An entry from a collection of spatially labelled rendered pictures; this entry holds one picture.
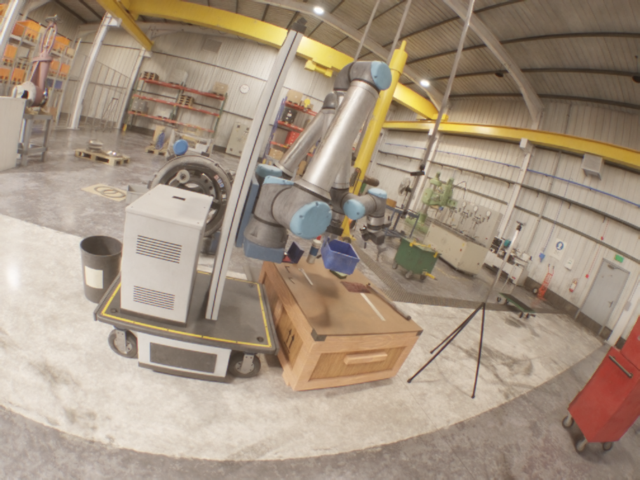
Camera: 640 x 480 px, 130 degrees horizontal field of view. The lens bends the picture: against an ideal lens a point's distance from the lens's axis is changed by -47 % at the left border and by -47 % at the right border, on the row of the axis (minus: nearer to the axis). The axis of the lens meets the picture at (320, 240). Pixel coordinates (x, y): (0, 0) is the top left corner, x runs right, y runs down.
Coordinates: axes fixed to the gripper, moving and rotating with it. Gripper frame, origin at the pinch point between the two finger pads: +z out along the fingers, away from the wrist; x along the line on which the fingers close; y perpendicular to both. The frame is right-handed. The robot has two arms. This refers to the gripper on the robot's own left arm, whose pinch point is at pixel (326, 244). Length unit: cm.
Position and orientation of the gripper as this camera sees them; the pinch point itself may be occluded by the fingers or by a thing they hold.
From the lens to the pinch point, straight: 177.9
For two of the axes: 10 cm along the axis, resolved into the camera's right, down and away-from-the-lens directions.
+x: -9.4, -2.9, -1.8
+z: -3.3, 9.1, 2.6
